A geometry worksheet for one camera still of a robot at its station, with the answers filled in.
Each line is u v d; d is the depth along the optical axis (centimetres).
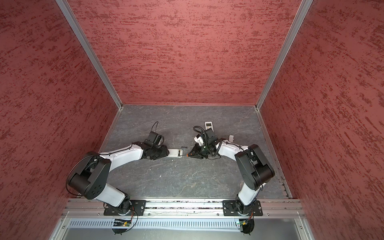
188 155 87
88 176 44
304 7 71
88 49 87
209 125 107
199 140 87
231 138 101
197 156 80
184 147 97
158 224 77
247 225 71
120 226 73
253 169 51
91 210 75
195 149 81
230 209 74
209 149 70
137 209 74
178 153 94
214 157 80
